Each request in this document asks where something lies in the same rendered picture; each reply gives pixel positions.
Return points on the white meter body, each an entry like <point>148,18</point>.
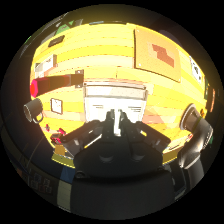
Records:
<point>114,102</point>

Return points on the grey mug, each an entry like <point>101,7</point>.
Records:
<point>33,110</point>

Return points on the black flat tablet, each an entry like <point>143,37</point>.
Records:
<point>56,41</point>

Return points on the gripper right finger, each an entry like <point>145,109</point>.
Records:
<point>125,129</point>

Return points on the dark panel with paper notes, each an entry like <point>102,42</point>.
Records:
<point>39,182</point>

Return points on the white box with slots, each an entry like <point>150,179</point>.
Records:
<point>46,64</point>

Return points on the tan cardboard box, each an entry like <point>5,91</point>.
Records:
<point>60,150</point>

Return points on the white sheet with black marks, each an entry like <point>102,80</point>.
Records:
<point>196,69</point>

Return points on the green flat box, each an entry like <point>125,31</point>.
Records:
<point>63,28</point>

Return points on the red and black small box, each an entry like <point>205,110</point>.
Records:
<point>56,138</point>

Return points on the small red clip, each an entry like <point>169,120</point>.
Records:
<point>47,126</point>

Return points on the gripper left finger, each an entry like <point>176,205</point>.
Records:
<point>107,129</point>

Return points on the white framed square card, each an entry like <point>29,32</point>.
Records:
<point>56,106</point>

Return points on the cork board with red shape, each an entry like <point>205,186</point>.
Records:
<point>158,53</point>

